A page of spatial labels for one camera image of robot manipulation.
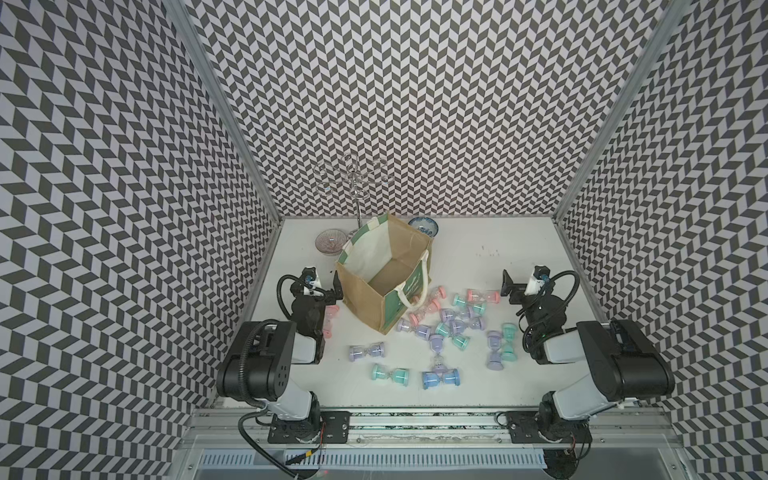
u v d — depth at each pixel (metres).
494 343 0.85
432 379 0.78
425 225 1.14
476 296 0.94
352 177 0.77
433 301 0.93
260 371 0.44
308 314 0.68
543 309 0.69
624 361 0.46
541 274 0.74
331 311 0.91
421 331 0.87
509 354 0.84
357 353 0.82
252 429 0.74
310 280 0.74
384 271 1.00
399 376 0.79
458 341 0.85
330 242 1.09
